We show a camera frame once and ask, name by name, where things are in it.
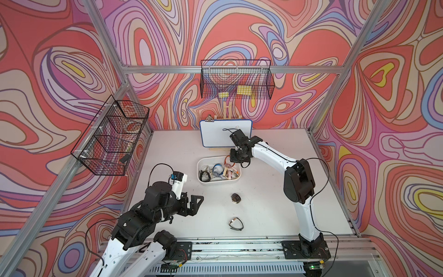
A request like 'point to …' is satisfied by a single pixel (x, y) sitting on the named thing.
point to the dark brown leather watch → (236, 198)
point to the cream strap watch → (230, 173)
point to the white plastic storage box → (206, 163)
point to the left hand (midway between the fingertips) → (196, 197)
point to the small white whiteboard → (216, 133)
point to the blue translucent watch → (218, 169)
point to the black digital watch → (204, 176)
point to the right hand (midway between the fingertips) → (235, 163)
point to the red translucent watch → (227, 165)
